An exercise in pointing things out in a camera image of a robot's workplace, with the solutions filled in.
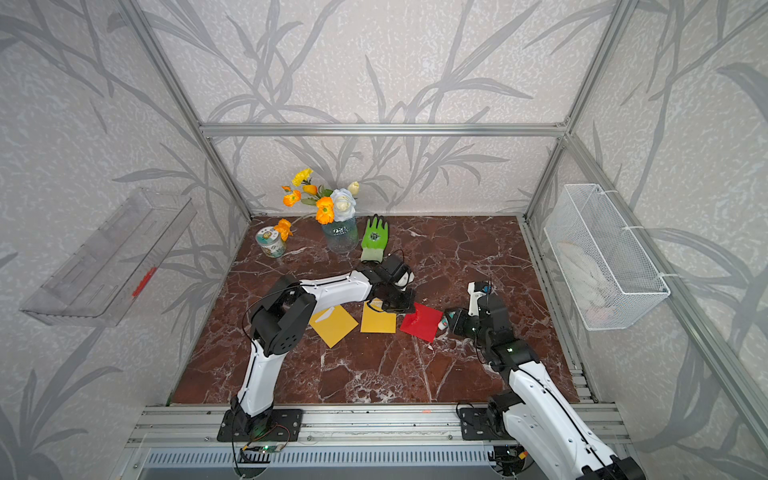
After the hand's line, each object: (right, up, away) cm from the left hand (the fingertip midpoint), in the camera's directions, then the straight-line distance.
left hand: (417, 310), depth 92 cm
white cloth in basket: (+43, +11, -16) cm, 47 cm away
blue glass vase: (-27, +23, +13) cm, 38 cm away
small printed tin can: (-51, +21, +12) cm, 57 cm away
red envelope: (+2, -4, 0) cm, 4 cm away
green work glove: (-15, +22, +20) cm, 33 cm away
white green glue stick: (+6, -1, -11) cm, 13 cm away
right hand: (+8, +2, -10) cm, 13 cm away
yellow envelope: (-13, -3, +1) cm, 14 cm away
